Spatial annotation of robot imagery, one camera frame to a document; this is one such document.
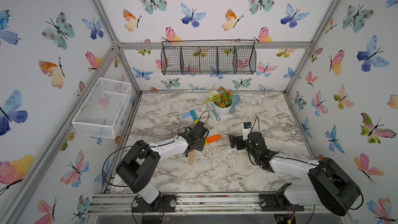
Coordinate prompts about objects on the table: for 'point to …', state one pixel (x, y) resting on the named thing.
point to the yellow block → (205, 142)
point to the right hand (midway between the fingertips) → (237, 133)
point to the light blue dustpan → (236, 100)
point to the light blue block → (186, 115)
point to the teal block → (194, 115)
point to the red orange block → (211, 139)
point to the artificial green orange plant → (224, 99)
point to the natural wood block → (191, 157)
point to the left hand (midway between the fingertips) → (199, 140)
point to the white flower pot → (222, 111)
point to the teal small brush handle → (211, 107)
